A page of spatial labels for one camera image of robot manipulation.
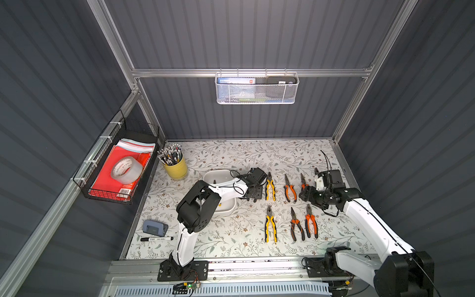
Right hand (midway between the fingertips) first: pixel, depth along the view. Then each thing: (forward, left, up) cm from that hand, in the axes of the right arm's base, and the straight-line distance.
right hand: (306, 197), depth 83 cm
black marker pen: (-16, +72, -9) cm, 74 cm away
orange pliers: (+14, -4, -10) cm, 17 cm away
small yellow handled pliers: (+15, +14, -9) cm, 23 cm away
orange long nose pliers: (-7, +5, -10) cm, 13 cm away
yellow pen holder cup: (+15, +63, -1) cm, 64 cm away
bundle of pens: (+19, +65, +7) cm, 68 cm away
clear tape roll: (0, +71, +21) cm, 75 cm away
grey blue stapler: (-12, +68, -8) cm, 70 cm away
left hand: (+6, +21, -9) cm, 24 cm away
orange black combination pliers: (-5, -3, -9) cm, 11 cm away
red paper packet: (-5, +79, +18) cm, 81 cm away
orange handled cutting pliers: (+11, +6, -10) cm, 17 cm away
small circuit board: (-33, +53, -12) cm, 63 cm away
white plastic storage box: (+19, +46, -12) cm, 51 cm away
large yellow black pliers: (-5, +16, -9) cm, 19 cm away
